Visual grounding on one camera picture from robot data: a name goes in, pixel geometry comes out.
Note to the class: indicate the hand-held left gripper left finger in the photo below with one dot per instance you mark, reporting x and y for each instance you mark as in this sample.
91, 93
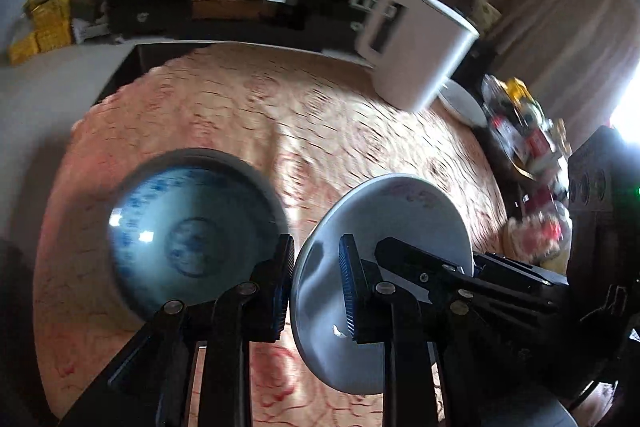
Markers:
281, 287

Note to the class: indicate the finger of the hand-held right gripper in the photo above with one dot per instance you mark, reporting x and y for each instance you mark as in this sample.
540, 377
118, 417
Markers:
425, 267
520, 274

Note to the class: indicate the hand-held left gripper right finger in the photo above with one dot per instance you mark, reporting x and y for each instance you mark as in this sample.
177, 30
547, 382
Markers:
350, 287

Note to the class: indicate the blue patterned bowl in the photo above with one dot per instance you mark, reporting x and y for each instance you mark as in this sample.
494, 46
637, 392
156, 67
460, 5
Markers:
190, 227

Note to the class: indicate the plastic bag of food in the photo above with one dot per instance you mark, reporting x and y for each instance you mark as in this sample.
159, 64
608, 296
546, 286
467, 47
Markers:
535, 232

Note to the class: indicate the plain white plate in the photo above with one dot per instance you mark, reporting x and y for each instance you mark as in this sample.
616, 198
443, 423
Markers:
465, 104

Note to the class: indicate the rose patterned tablecloth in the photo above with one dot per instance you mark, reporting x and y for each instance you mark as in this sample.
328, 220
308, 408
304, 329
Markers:
250, 107

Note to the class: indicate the yellow plastic toy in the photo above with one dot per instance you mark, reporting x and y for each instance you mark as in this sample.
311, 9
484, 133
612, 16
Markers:
520, 90

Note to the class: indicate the white electric kettle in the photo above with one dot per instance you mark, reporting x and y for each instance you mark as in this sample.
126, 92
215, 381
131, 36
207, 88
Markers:
425, 57

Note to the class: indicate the black cabinet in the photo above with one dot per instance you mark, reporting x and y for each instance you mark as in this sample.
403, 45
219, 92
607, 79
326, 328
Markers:
150, 7

